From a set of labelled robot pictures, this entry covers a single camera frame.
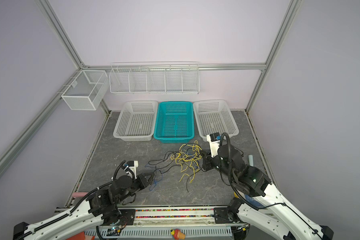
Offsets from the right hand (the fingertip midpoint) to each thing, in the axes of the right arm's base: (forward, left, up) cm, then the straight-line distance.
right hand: (201, 152), depth 66 cm
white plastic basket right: (+47, -15, -27) cm, 56 cm away
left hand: (-5, +23, -16) cm, 28 cm away
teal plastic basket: (+40, +16, -26) cm, 51 cm away
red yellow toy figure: (-28, +11, -24) cm, 39 cm away
